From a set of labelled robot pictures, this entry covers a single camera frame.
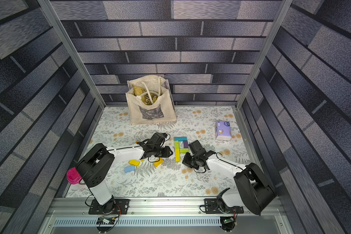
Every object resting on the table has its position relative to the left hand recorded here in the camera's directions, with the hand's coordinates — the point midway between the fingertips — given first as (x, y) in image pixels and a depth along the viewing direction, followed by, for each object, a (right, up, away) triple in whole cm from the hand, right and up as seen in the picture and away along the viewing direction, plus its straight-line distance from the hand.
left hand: (173, 153), depth 90 cm
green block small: (+2, +4, +8) cm, 9 cm away
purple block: (+8, +4, +8) cm, 12 cm away
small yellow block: (-24, -5, -2) cm, 25 cm away
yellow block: (+3, -2, +2) cm, 4 cm away
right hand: (+5, -5, -2) cm, 7 cm away
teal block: (+7, +8, +11) cm, 15 cm away
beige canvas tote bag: (-16, +34, +6) cm, 38 cm away
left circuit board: (-33, -29, -19) cm, 48 cm away
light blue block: (-27, -9, -2) cm, 29 cm away
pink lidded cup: (-53, -9, -15) cm, 56 cm away
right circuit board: (+29, -31, -17) cm, 46 cm away
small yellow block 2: (-8, -3, -10) cm, 13 cm away
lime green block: (+7, 0, +5) cm, 8 cm away
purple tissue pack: (+34, +14, +8) cm, 37 cm away
